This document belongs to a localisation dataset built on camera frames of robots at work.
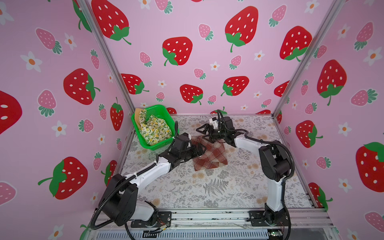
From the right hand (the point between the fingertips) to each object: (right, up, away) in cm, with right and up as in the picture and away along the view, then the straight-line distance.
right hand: (199, 133), depth 90 cm
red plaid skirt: (+10, -15, +3) cm, 18 cm away
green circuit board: (+36, -48, -20) cm, 64 cm away
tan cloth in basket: (-45, +12, +17) cm, 50 cm away
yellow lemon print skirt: (-32, +2, +12) cm, 34 cm away
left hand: (+2, -10, -7) cm, 12 cm away
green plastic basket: (-29, +16, +26) cm, 42 cm away
